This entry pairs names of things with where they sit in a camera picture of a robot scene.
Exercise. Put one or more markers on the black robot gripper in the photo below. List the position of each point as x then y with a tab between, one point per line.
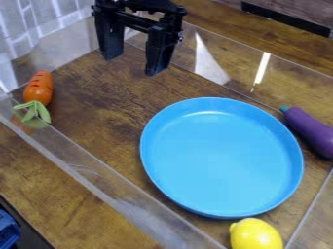
115	14

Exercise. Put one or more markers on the blue round plastic tray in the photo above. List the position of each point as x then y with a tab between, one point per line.
220	157

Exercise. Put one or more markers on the yellow plastic lemon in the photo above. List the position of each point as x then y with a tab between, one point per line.
251	233

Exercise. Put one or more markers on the orange toy carrot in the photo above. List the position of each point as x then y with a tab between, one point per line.
37	96

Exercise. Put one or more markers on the purple toy eggplant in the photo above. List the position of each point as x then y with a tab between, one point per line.
315	132

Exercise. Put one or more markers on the blue plastic box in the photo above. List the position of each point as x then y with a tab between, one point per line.
9	230

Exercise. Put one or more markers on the clear acrylic enclosure wall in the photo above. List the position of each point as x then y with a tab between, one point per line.
70	173

